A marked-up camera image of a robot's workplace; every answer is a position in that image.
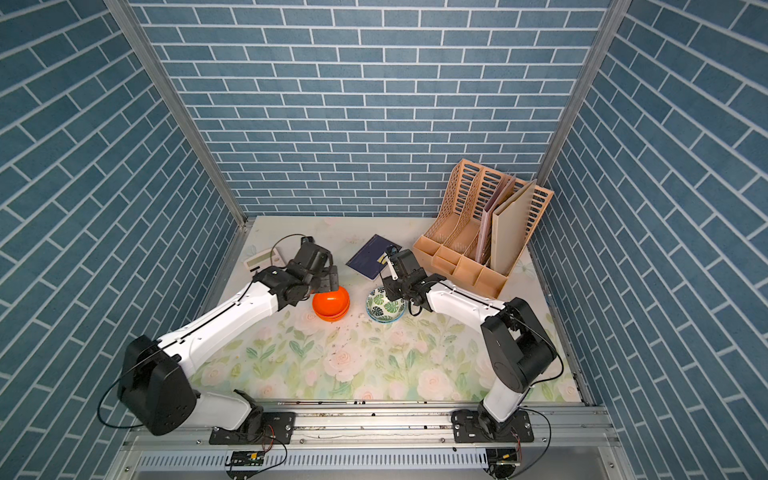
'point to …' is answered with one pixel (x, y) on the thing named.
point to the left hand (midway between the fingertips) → (331, 277)
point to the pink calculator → (265, 259)
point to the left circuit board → (246, 458)
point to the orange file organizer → (450, 246)
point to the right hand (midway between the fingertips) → (394, 281)
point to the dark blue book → (365, 261)
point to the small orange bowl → (339, 294)
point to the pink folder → (484, 241)
